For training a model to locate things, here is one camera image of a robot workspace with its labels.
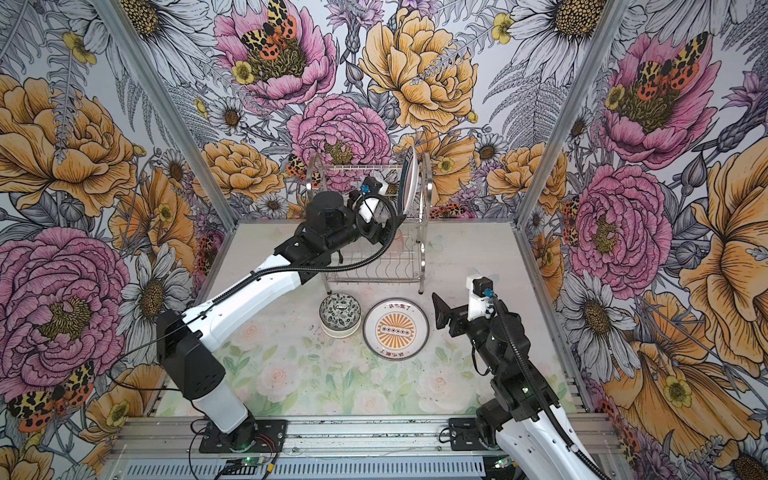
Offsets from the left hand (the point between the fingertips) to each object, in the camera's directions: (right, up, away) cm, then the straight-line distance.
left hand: (390, 212), depth 74 cm
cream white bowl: (-14, -31, +14) cm, 37 cm away
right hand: (+14, -21, -2) cm, 25 cm away
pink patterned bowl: (-15, -28, +17) cm, 36 cm away
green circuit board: (-33, -59, -2) cm, 67 cm away
